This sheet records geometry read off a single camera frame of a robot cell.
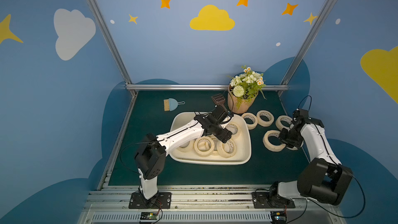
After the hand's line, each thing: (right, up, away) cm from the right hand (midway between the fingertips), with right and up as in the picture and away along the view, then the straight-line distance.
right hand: (285, 141), depth 83 cm
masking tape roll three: (-11, +12, +21) cm, 27 cm away
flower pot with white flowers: (-22, +29, +3) cm, 36 cm away
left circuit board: (-71, -33, -12) cm, 79 cm away
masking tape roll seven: (-1, -1, -10) cm, 10 cm away
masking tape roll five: (-43, -7, +1) cm, 44 cm away
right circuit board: (-9, -34, -10) cm, 37 cm away
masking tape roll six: (-28, -6, +6) cm, 29 cm away
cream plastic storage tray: (-20, -2, +12) cm, 23 cm away
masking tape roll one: (-10, -2, -1) cm, 10 cm away
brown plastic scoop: (-33, +25, +32) cm, 52 cm away
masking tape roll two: (-5, +8, +18) cm, 20 cm away
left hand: (-33, +6, 0) cm, 33 cm away
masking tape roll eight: (-55, -5, +4) cm, 55 cm away
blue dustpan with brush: (-69, +21, +31) cm, 79 cm away
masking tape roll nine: (-24, +5, +16) cm, 29 cm away
